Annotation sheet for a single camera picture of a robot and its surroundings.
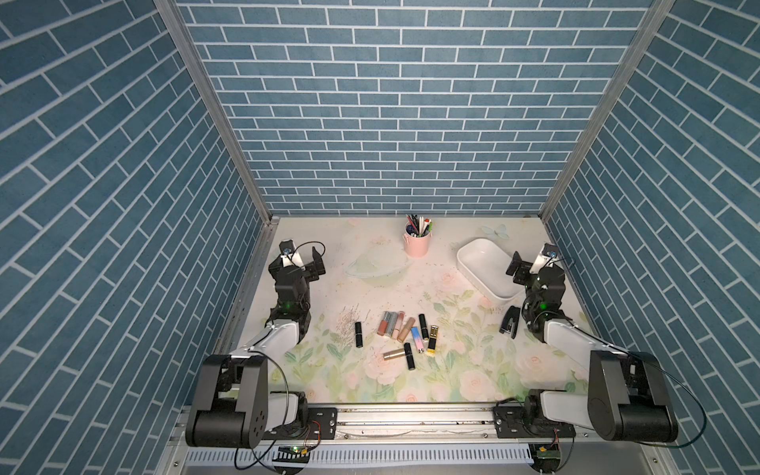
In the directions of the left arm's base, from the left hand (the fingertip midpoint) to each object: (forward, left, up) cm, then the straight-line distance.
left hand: (307, 249), depth 85 cm
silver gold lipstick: (-24, -26, -19) cm, 40 cm away
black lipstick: (-18, -15, -19) cm, 30 cm away
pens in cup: (+19, -34, -9) cm, 40 cm away
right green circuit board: (-48, -64, -22) cm, 83 cm away
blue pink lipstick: (-20, -33, -18) cm, 42 cm away
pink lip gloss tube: (-14, -27, -19) cm, 36 cm away
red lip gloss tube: (-16, -22, -19) cm, 33 cm away
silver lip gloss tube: (-12, -25, -18) cm, 33 cm away
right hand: (-1, -67, -1) cm, 67 cm away
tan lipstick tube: (-16, -30, -18) cm, 38 cm away
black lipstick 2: (-14, -35, -18) cm, 42 cm away
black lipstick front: (-24, -30, -19) cm, 43 cm away
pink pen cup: (+13, -34, -14) cm, 39 cm away
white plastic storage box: (+12, -61, -21) cm, 65 cm away
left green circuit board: (-47, -1, -23) cm, 52 cm away
